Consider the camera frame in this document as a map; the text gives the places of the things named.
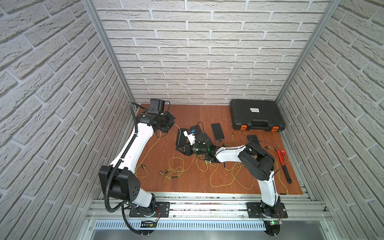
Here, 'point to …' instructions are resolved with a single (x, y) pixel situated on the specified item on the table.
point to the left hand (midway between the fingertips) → (178, 117)
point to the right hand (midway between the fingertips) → (179, 147)
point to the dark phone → (217, 131)
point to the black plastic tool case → (259, 114)
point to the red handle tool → (280, 153)
